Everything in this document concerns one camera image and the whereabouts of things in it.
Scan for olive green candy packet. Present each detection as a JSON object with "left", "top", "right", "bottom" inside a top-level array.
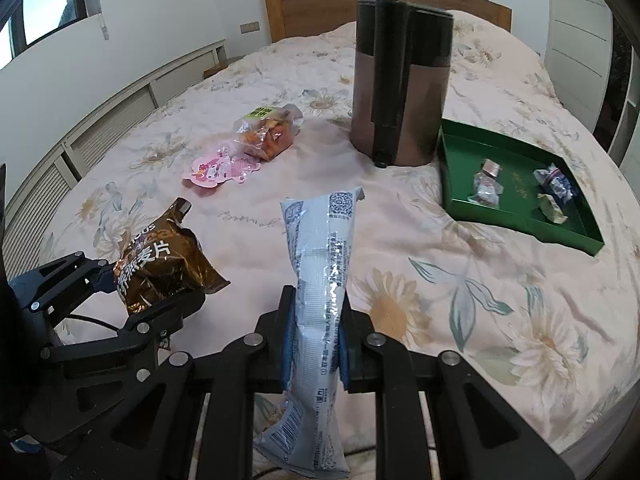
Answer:
[{"left": 537, "top": 193, "right": 567, "bottom": 226}]

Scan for red brown candy bar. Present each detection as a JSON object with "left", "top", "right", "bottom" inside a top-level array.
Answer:
[{"left": 480, "top": 158, "right": 502, "bottom": 179}]

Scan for dark blue snack packet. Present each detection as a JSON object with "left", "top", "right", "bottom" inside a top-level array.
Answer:
[{"left": 533, "top": 164, "right": 578, "bottom": 205}]

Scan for small pink candy packet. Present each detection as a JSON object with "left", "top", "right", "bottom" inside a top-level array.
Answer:
[{"left": 468, "top": 171, "right": 503, "bottom": 209}]

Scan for white radiator cover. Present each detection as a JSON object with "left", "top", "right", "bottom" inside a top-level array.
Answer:
[{"left": 2, "top": 40, "right": 226, "bottom": 278}]

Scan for green tray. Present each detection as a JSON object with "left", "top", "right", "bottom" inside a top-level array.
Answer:
[{"left": 437, "top": 119, "right": 604, "bottom": 256}]

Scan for wooden nightstand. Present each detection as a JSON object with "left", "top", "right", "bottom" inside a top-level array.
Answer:
[{"left": 203, "top": 56, "right": 241, "bottom": 79}]

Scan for black cable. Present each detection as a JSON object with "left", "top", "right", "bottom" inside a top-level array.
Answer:
[{"left": 54, "top": 313, "right": 124, "bottom": 334}]

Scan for floral pink bed duvet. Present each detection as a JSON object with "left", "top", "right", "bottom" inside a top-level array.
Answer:
[{"left": 39, "top": 12, "right": 639, "bottom": 478}]

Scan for wall switch plate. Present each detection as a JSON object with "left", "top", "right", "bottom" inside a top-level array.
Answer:
[{"left": 240, "top": 21, "right": 260, "bottom": 35}]

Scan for long light blue packet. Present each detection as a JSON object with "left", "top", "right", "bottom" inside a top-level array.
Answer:
[{"left": 255, "top": 188, "right": 364, "bottom": 479}]

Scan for window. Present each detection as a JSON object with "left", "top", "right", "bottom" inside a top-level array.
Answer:
[{"left": 1, "top": 0, "right": 89, "bottom": 67}]

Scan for white wardrobe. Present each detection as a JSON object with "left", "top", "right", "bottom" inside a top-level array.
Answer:
[{"left": 546, "top": 0, "right": 639, "bottom": 179}]

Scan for pink cartoon character packet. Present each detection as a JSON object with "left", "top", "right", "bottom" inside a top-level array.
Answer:
[{"left": 182, "top": 144, "right": 262, "bottom": 190}]

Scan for clear bag orange snacks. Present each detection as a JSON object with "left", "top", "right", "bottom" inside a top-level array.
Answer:
[{"left": 233, "top": 104, "right": 303, "bottom": 162}]

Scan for brown oat snack packet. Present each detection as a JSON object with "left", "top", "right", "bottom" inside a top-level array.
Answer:
[{"left": 114, "top": 197, "right": 230, "bottom": 315}]

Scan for brown black electric kettle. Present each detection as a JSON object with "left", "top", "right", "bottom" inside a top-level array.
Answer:
[{"left": 349, "top": 0, "right": 454, "bottom": 168}]

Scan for wooden headboard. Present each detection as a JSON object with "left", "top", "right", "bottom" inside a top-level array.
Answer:
[{"left": 262, "top": 0, "right": 513, "bottom": 44}]

